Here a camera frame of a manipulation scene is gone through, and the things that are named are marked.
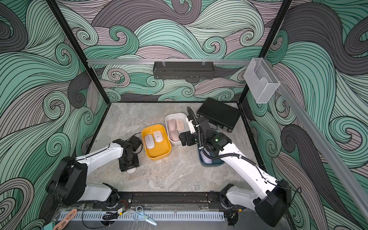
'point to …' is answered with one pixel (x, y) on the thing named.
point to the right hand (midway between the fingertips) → (184, 135)
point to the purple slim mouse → (205, 159)
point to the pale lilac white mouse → (149, 141)
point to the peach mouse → (180, 124)
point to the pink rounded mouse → (172, 124)
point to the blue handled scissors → (140, 214)
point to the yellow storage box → (160, 149)
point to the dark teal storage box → (216, 161)
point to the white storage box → (177, 115)
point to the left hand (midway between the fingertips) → (133, 166)
